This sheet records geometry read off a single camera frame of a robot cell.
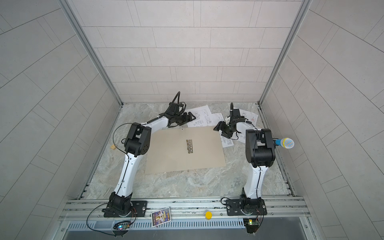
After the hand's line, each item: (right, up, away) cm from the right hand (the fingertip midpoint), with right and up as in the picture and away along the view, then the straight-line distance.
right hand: (217, 129), depth 98 cm
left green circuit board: (-45, -39, -34) cm, 69 cm away
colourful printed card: (-30, -37, -30) cm, 57 cm away
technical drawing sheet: (-9, +9, +10) cm, 16 cm away
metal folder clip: (-18, -10, -7) cm, 22 cm away
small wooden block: (-65, -10, -7) cm, 66 cm away
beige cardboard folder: (-21, -12, -6) cm, 25 cm away
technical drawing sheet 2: (0, +7, +10) cm, 12 cm away
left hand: (-15, +9, +6) cm, 18 cm away
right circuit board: (+12, -41, -30) cm, 52 cm away
